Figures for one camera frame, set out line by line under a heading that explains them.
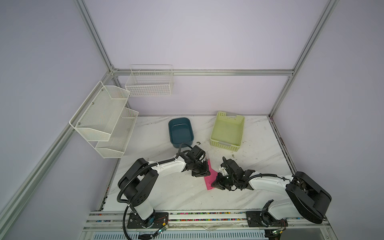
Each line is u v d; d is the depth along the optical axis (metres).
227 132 1.12
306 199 0.43
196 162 0.73
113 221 0.75
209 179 0.85
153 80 0.95
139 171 0.48
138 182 0.45
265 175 0.57
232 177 0.69
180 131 1.11
